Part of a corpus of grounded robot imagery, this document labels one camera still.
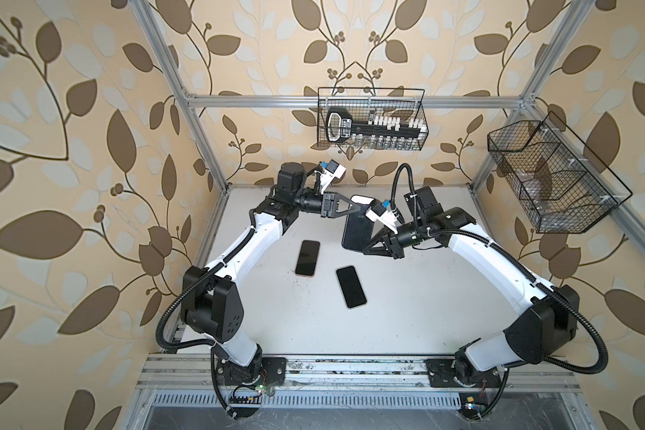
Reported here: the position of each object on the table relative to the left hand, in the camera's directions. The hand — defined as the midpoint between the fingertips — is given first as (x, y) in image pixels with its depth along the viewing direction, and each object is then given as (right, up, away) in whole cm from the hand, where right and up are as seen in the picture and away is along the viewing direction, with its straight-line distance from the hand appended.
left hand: (360, 209), depth 67 cm
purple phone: (0, -5, +2) cm, 5 cm away
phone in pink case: (-16, -18, +31) cm, 39 cm away
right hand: (+2, -12, +4) cm, 13 cm away
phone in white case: (-1, -26, +24) cm, 36 cm away
